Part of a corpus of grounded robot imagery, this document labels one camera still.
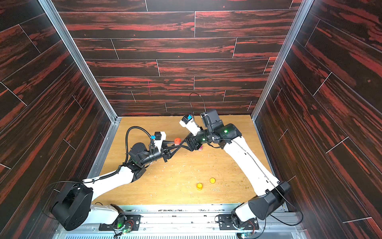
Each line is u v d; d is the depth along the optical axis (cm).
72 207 42
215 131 52
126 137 70
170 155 69
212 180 88
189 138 59
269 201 38
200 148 61
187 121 59
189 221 75
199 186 84
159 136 64
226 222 73
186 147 64
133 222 72
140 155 61
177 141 71
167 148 68
